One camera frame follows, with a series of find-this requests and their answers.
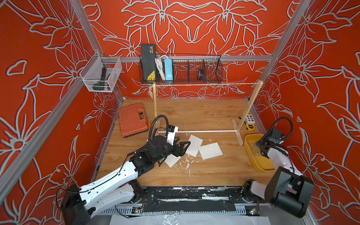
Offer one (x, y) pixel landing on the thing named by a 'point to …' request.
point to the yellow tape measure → (250, 127)
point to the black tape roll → (200, 74)
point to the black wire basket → (192, 69)
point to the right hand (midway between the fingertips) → (262, 144)
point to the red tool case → (132, 120)
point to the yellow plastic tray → (260, 161)
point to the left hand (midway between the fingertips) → (185, 140)
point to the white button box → (250, 119)
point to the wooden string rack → (236, 129)
